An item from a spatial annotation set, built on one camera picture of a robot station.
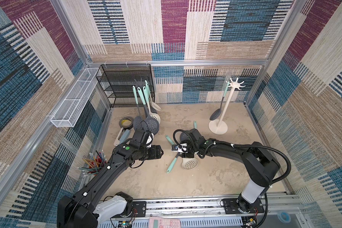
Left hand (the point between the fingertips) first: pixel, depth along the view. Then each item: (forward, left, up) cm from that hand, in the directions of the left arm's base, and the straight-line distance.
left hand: (158, 153), depth 78 cm
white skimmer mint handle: (+39, +5, -2) cm, 39 cm away
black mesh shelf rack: (+55, +32, +9) cm, 65 cm away
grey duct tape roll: (+26, +26, -11) cm, 38 cm away
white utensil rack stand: (+26, -39, -13) cm, 49 cm away
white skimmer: (+25, +5, +1) cm, 26 cm away
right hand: (+8, -14, -10) cm, 19 cm away
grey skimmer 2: (-1, -8, -12) cm, 15 cm away
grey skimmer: (+19, +4, 0) cm, 20 cm away
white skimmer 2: (-1, -18, -13) cm, 22 cm away
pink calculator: (-30, 0, -13) cm, 32 cm away
